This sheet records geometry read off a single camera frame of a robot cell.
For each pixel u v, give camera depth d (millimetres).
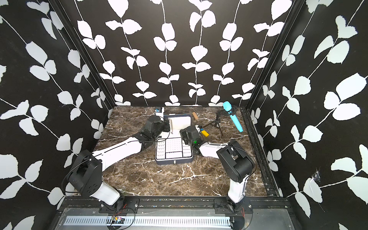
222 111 913
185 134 834
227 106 859
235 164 486
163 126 760
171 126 781
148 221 701
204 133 1014
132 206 735
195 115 1119
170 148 885
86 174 435
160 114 747
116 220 705
